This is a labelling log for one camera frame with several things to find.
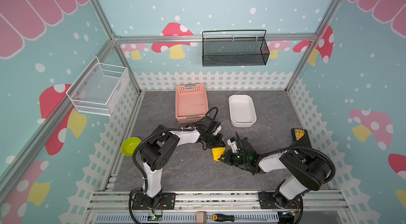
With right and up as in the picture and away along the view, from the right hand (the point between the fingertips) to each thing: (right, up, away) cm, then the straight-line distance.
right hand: (216, 158), depth 86 cm
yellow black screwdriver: (0, -20, -17) cm, 27 cm away
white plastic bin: (+19, +25, +24) cm, 40 cm away
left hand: (+5, +5, +3) cm, 8 cm away
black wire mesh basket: (+11, +64, +9) cm, 65 cm away
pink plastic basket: (-17, +31, +30) cm, 46 cm away
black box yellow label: (+50, +11, +9) cm, 52 cm away
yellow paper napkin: (0, +2, +2) cm, 3 cm away
